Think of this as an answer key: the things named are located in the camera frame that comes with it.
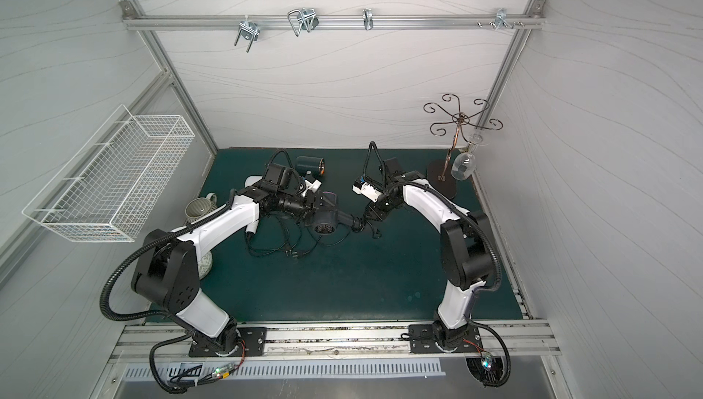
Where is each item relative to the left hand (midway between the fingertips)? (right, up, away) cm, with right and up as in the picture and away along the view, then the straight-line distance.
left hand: (334, 216), depth 78 cm
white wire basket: (-57, +8, -11) cm, 58 cm away
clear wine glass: (+42, +15, +11) cm, 46 cm away
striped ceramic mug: (-51, 0, +21) cm, 55 cm away
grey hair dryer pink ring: (-2, +1, -2) cm, 3 cm away
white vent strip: (+7, -39, -7) cm, 40 cm away
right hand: (+11, 0, +13) cm, 17 cm away
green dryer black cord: (-16, -13, +13) cm, 25 cm away
